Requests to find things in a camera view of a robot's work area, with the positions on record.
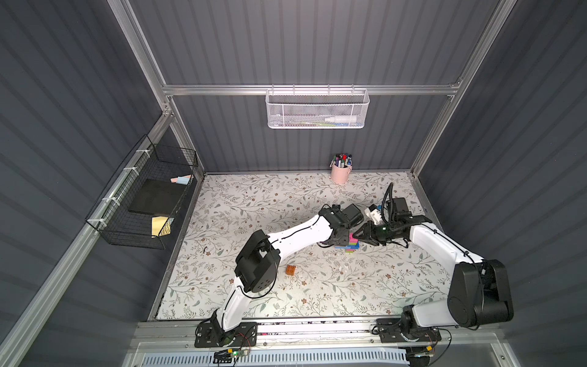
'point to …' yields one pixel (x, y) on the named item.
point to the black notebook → (157, 197)
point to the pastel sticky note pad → (181, 180)
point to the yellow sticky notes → (161, 225)
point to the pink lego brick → (352, 239)
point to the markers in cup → (342, 160)
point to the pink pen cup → (340, 175)
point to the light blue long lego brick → (348, 246)
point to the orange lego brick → (290, 270)
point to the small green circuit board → (226, 355)
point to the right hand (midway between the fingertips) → (357, 238)
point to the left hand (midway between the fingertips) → (343, 243)
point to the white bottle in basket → (342, 119)
